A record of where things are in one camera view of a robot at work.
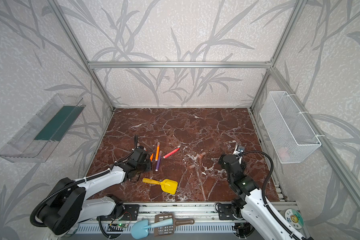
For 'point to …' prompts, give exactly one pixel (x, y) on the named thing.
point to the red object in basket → (281, 154)
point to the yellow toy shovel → (168, 185)
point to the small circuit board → (122, 225)
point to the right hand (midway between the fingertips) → (230, 151)
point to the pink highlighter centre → (171, 153)
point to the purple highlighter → (158, 161)
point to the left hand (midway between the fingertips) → (153, 159)
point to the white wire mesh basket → (292, 138)
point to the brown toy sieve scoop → (168, 230)
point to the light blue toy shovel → (140, 229)
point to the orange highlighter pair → (157, 152)
